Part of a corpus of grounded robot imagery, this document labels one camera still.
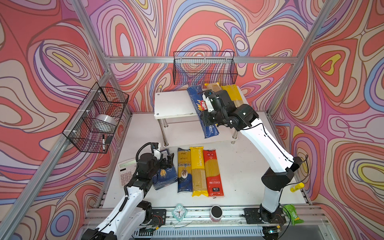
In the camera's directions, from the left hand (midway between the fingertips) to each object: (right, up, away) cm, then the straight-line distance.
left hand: (167, 154), depth 83 cm
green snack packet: (+64, -30, -11) cm, 72 cm away
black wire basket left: (-35, +15, -11) cm, 39 cm away
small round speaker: (+26, -26, -12) cm, 39 cm away
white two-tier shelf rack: (+5, +17, +21) cm, 27 cm away
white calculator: (-25, -10, +5) cm, 27 cm away
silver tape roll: (-29, +18, -10) cm, 36 cm away
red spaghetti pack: (+26, -13, +3) cm, 29 cm away
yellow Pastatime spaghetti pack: (+18, -17, -1) cm, 24 cm away
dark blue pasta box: (0, -12, -3) cm, 12 cm away
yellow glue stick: (+69, -17, -5) cm, 72 cm away
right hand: (+20, +19, -12) cm, 30 cm away
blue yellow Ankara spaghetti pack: (+10, -14, +1) cm, 17 cm away
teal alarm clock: (+8, -27, -10) cm, 30 cm away
